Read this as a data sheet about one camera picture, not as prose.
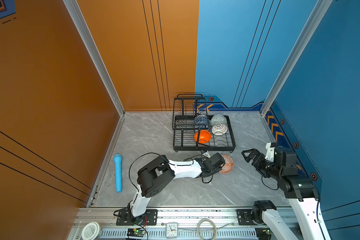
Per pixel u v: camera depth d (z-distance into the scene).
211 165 0.68
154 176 0.51
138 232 0.70
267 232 0.70
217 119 1.09
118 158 0.91
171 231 0.68
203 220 0.72
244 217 0.72
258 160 0.60
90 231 0.65
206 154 0.83
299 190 0.44
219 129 1.05
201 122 0.96
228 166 0.89
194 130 0.86
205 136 1.00
